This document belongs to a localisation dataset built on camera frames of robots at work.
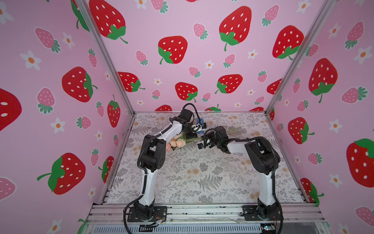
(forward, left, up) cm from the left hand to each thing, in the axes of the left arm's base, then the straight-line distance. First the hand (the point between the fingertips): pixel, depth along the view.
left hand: (196, 132), depth 100 cm
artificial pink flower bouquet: (-7, +11, 0) cm, 13 cm away
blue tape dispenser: (-3, -1, +14) cm, 14 cm away
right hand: (-1, -3, -1) cm, 3 cm away
